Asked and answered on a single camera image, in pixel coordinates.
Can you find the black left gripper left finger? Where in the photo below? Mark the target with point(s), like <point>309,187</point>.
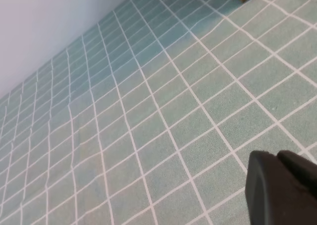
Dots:
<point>274,196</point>

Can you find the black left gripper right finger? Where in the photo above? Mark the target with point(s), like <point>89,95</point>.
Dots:
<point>303,170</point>

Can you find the cyan grid tablecloth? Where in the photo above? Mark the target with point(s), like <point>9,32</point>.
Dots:
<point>150,116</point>

